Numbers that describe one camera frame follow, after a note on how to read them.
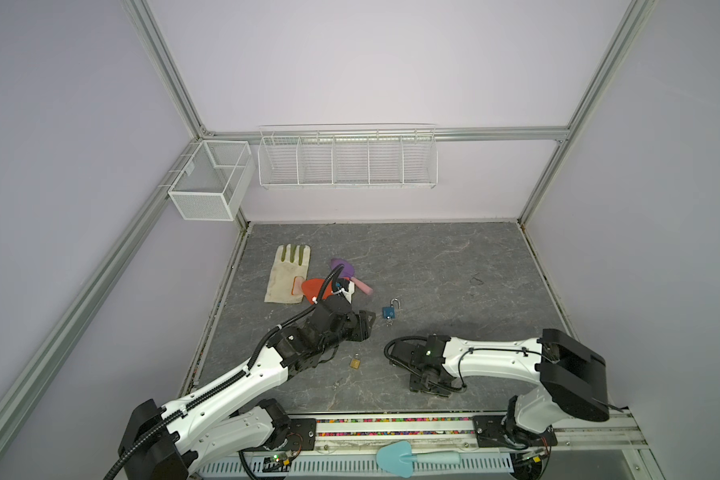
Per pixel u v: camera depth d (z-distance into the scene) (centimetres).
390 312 94
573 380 43
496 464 71
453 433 75
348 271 106
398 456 70
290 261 108
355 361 86
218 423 44
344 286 68
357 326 61
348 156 99
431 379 59
